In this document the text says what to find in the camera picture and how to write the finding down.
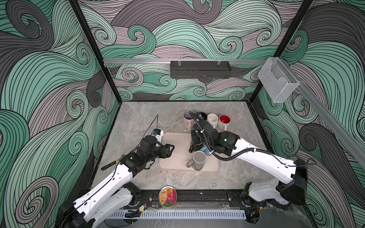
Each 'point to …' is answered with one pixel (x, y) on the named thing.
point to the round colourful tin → (168, 196)
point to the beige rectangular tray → (177, 162)
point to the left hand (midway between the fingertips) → (170, 145)
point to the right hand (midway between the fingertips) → (192, 131)
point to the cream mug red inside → (224, 120)
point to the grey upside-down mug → (199, 159)
